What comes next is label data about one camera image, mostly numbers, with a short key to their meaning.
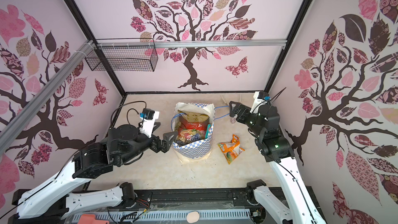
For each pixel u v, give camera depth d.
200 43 0.95
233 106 0.63
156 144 0.49
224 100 1.13
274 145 0.44
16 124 0.52
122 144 0.38
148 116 0.47
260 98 0.57
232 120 1.00
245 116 0.57
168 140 0.50
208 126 0.83
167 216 0.70
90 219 0.66
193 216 0.68
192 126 0.83
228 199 0.74
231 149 0.84
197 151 0.70
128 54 0.95
